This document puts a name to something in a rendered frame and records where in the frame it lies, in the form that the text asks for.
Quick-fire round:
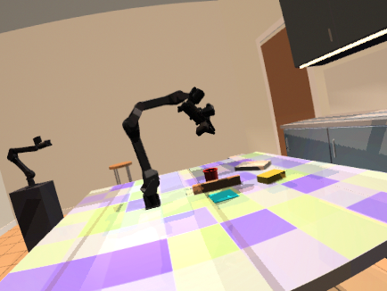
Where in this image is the red cup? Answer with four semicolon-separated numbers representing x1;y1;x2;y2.
203;168;218;182

